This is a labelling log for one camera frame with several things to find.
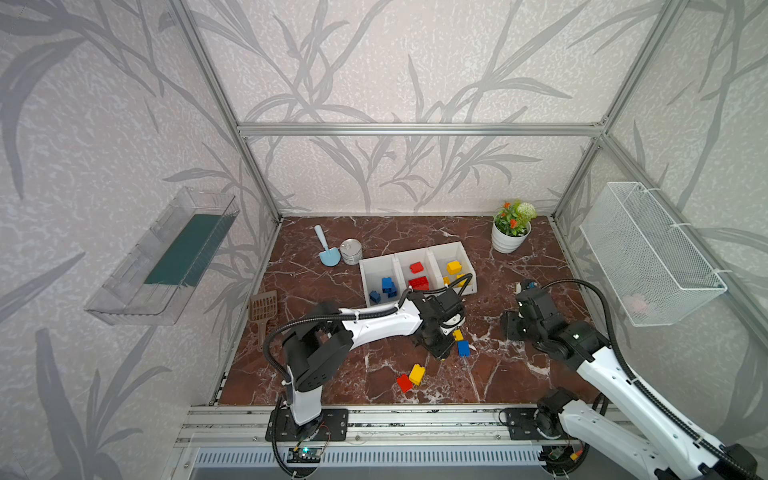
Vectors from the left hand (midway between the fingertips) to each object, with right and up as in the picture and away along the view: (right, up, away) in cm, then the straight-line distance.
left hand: (446, 343), depth 82 cm
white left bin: (-23, +18, +18) cm, 34 cm away
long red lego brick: (-7, +14, +15) cm, 22 cm away
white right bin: (+3, +24, +23) cm, 33 cm away
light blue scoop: (-39, +23, +26) cm, 52 cm away
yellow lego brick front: (-8, -8, -2) cm, 12 cm away
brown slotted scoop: (-58, +7, +14) cm, 60 cm away
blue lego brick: (-21, +11, +12) cm, 27 cm away
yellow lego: (+6, +19, +20) cm, 29 cm away
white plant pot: (+25, +27, +22) cm, 43 cm away
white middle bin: (-12, +18, +14) cm, 26 cm away
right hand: (+17, +10, -2) cm, 19 cm away
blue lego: (-17, +14, +11) cm, 24 cm away
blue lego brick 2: (+6, -3, +4) cm, 8 cm away
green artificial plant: (+25, +35, +17) cm, 46 cm away
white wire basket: (+40, +22, -21) cm, 51 cm away
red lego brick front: (-12, -10, -2) cm, 16 cm away
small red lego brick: (-8, +19, +22) cm, 30 cm away
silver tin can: (-30, +25, +22) cm, 45 cm away
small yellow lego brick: (+4, 0, +6) cm, 8 cm away
